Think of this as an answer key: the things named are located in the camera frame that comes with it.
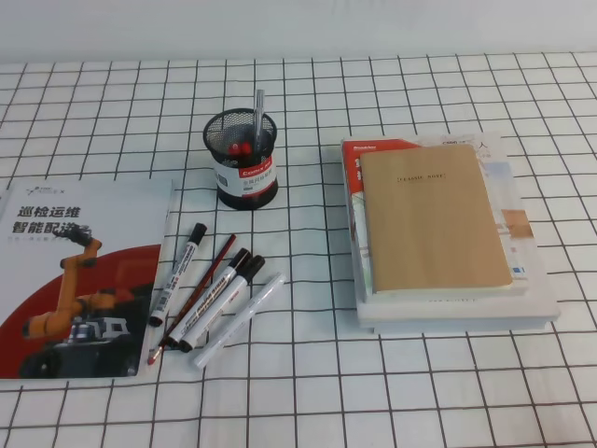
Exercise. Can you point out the black capped white marker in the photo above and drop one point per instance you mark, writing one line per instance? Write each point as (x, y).
(206, 298)
(170, 290)

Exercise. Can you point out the red capped pens in holder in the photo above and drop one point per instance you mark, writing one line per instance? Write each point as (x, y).
(242, 149)

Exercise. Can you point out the red and white book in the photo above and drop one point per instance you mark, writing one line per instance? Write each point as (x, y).
(352, 150)

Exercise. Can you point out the middle black capped white marker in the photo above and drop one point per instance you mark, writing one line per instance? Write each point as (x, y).
(206, 298)

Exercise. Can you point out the clear ballpoint pen in holder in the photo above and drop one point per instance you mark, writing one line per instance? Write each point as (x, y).
(259, 101)

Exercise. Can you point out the left black capped white marker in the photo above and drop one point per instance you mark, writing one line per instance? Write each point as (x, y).
(170, 290)

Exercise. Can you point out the white magazine under notebook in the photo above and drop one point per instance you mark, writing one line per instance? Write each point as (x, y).
(511, 220)

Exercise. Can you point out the white paint marker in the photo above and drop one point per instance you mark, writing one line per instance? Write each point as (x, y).
(238, 321)

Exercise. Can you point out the black mesh pen holder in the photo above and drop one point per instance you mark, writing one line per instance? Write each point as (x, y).
(242, 183)

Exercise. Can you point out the robot brochure booklet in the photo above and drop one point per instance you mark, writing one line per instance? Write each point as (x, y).
(78, 263)

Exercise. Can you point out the tan classic note notebook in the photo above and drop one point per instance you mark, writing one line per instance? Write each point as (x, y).
(430, 223)

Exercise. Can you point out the dark red pencil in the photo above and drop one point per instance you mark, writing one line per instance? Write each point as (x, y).
(192, 299)

